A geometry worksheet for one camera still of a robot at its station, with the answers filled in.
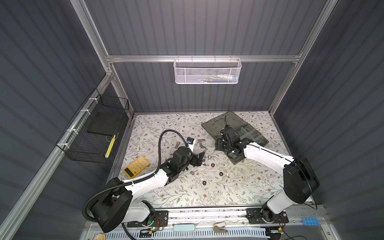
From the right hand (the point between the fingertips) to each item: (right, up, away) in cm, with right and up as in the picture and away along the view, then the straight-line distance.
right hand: (220, 144), depth 90 cm
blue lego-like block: (+40, -35, -19) cm, 57 cm away
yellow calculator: (-52, -14, +1) cm, 53 cm away
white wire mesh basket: (-5, +58, +34) cm, 67 cm away
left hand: (-15, -2, -6) cm, 16 cm away
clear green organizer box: (+21, +6, +12) cm, 25 cm away
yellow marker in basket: (-55, +2, -21) cm, 59 cm away
